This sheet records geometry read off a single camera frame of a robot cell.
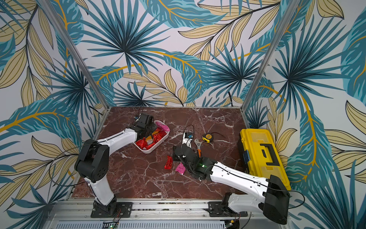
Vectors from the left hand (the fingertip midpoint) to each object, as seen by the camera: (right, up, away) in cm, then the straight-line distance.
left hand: (155, 126), depth 95 cm
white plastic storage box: (-2, -14, -6) cm, 16 cm away
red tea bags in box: (-7, -11, -3) cm, 13 cm away
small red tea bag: (+10, -22, -9) cm, 26 cm away
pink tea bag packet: (+18, -24, -11) cm, 32 cm away
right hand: (+15, -10, -20) cm, 27 cm away
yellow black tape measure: (+36, -8, +3) cm, 37 cm away
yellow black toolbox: (+60, -14, -20) cm, 65 cm away
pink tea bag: (+5, 0, 0) cm, 5 cm away
